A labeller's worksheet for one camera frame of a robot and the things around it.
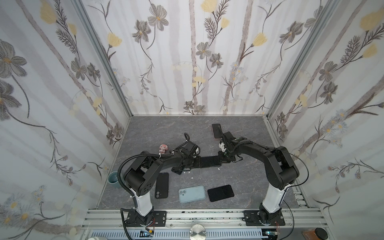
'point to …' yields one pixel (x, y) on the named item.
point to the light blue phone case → (192, 194)
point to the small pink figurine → (163, 148)
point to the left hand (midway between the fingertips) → (200, 161)
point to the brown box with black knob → (318, 233)
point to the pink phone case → (216, 130)
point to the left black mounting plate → (159, 220)
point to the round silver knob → (197, 232)
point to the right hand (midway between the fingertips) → (217, 159)
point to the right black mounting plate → (252, 218)
